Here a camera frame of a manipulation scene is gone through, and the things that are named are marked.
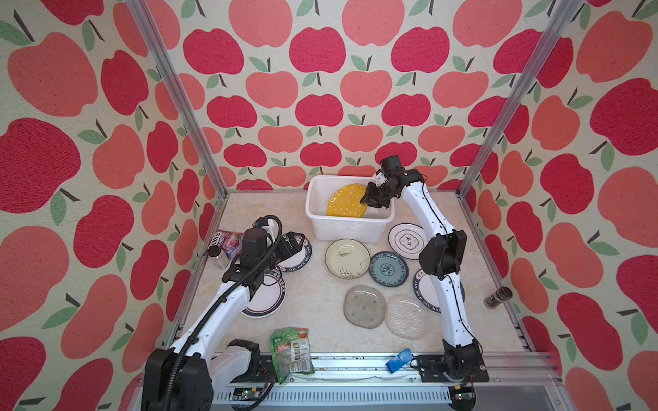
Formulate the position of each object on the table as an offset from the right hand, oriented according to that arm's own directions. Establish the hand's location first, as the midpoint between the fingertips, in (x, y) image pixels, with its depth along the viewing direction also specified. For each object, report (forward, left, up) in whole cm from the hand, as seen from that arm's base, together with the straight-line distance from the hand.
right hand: (362, 204), depth 97 cm
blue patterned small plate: (-18, -11, -15) cm, 27 cm away
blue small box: (-50, -13, -13) cm, 53 cm away
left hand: (-23, +20, +4) cm, 31 cm away
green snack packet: (-51, +19, -14) cm, 56 cm away
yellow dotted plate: (+5, +7, -4) cm, 9 cm away
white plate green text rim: (-18, +23, -15) cm, 33 cm away
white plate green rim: (-34, +31, -15) cm, 49 cm away
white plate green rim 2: (-28, -23, -13) cm, 39 cm away
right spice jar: (-29, -45, -7) cm, 54 cm away
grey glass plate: (-34, -2, -15) cm, 37 cm away
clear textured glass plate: (-36, -17, -16) cm, 42 cm away
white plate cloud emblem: (-4, -20, -16) cm, 25 cm away
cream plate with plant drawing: (-17, +4, -14) cm, 22 cm away
